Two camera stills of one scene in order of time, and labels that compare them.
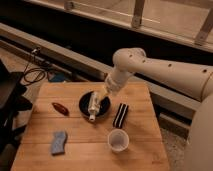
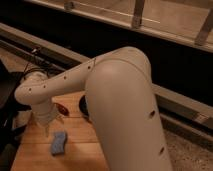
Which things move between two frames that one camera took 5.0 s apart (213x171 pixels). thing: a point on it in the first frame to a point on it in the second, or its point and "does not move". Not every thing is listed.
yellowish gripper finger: (103, 92) to (46, 125)
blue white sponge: (58, 145) does not move
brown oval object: (60, 108) does not move
